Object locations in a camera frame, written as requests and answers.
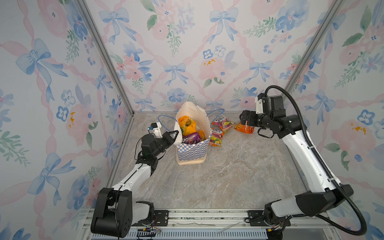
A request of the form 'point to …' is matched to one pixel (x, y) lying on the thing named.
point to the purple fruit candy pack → (191, 139)
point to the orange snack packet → (245, 128)
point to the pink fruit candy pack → (223, 123)
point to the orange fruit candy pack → (216, 136)
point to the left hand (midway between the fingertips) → (180, 130)
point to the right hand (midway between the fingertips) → (248, 115)
